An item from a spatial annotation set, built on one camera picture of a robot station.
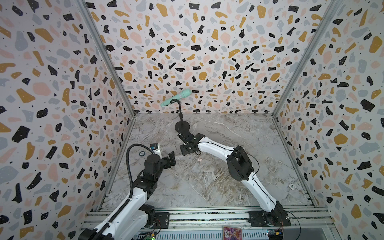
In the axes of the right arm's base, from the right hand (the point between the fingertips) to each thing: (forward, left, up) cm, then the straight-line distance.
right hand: (184, 147), depth 97 cm
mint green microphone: (+19, 0, +28) cm, 34 cm away
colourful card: (-45, -26, -2) cm, 52 cm away
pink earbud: (-7, -11, -3) cm, 13 cm away
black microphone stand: (+20, +4, -3) cm, 21 cm away
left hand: (-10, +7, +12) cm, 17 cm away
